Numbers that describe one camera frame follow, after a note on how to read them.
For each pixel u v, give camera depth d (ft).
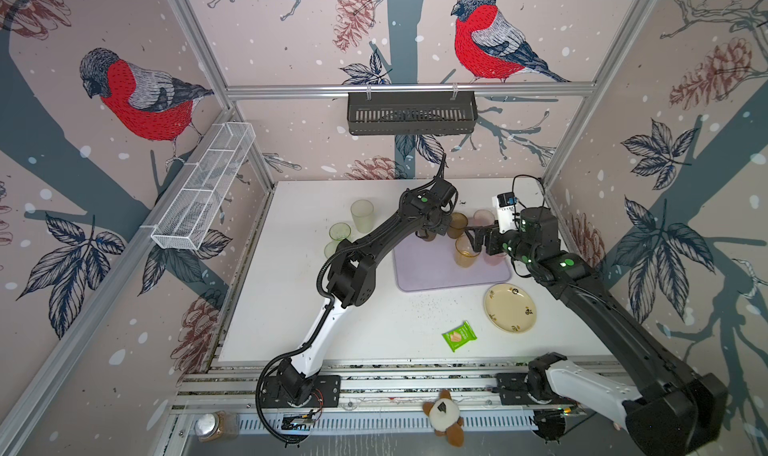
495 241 2.20
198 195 2.50
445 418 2.23
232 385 2.55
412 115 3.44
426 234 2.74
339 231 3.39
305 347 2.04
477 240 2.25
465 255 3.12
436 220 2.43
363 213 3.24
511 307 2.93
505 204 2.15
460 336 2.67
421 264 3.20
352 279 1.93
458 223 3.33
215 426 2.00
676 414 1.19
